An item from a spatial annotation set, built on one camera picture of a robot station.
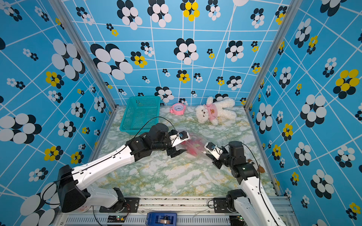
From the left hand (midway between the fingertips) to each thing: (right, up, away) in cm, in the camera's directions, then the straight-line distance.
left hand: (185, 140), depth 72 cm
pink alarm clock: (-6, +19, +43) cm, 48 cm away
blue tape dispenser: (-12, -38, -4) cm, 40 cm away
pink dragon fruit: (+4, -6, +12) cm, 14 cm away
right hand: (+15, -7, +6) cm, 18 cm away
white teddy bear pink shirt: (+21, +17, +33) cm, 42 cm away
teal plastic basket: (-36, +16, +44) cm, 59 cm away
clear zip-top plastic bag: (+11, -3, +29) cm, 31 cm away
